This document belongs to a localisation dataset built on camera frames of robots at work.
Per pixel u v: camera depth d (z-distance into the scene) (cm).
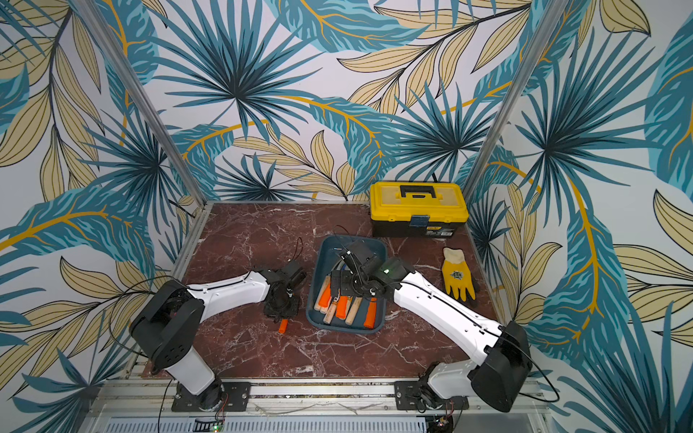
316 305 88
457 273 97
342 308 86
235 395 74
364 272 57
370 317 87
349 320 86
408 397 73
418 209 97
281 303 75
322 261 98
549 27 71
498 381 38
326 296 88
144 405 75
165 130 95
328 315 86
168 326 45
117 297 78
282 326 84
